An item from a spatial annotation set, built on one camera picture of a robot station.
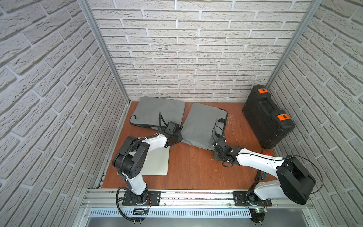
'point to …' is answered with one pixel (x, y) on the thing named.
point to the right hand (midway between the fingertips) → (219, 153)
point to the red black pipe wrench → (266, 153)
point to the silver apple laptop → (156, 163)
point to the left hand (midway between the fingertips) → (182, 135)
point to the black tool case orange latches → (269, 125)
